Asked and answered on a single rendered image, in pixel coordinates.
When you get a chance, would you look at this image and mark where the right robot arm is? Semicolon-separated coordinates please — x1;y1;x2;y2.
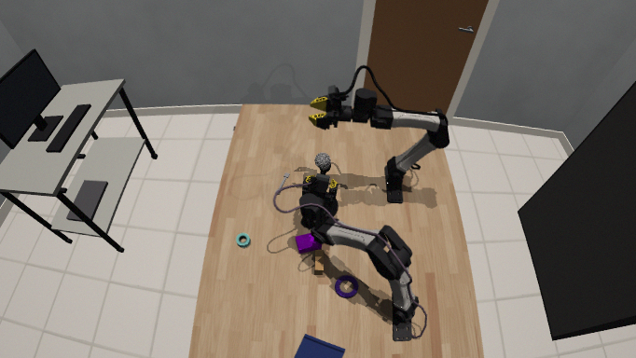
328;85;449;203

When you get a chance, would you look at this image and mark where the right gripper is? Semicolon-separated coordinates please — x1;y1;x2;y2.
309;95;352;130

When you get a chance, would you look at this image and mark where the dark purple ring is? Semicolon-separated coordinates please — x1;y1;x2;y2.
335;275;359;298

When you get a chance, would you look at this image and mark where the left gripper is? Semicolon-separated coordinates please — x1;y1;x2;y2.
302;175;338;208

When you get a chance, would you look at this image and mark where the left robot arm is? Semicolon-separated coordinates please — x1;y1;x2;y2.
299;173;418;341

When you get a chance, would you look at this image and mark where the teal ring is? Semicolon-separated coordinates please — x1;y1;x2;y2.
236;233;251;248

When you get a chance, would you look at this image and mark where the purple flat box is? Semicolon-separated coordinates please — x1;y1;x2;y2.
296;233;322;254

